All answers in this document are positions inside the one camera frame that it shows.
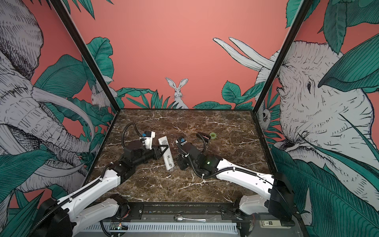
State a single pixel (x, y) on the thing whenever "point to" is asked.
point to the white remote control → (167, 156)
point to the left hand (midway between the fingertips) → (167, 145)
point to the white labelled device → (272, 224)
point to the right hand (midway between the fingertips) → (176, 155)
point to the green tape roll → (212, 135)
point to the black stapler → (204, 137)
